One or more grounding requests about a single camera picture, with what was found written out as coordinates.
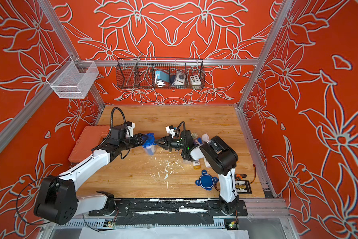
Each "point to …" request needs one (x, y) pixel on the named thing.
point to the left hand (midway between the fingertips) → (144, 138)
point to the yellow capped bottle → (196, 164)
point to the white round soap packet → (205, 137)
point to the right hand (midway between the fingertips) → (152, 145)
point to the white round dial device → (179, 78)
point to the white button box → (195, 80)
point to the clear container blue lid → (149, 144)
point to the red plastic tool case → (91, 136)
